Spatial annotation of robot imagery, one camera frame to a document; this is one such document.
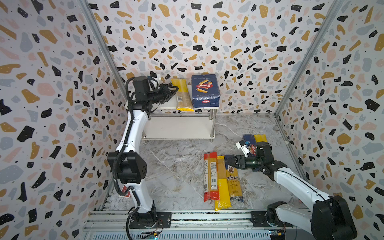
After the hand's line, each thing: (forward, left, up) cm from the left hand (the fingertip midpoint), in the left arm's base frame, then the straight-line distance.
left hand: (179, 86), depth 74 cm
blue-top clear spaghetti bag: (-33, -30, -41) cm, 61 cm away
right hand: (-28, -24, -26) cm, 45 cm away
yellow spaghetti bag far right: (-4, -53, -41) cm, 67 cm away
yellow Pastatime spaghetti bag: (-44, -22, -40) cm, 64 cm away
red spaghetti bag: (-31, -16, -40) cm, 53 cm away
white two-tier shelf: (+10, +12, -38) cm, 41 cm away
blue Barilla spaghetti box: (-6, -45, -42) cm, 62 cm away
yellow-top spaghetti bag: (-5, -2, -7) cm, 8 cm away
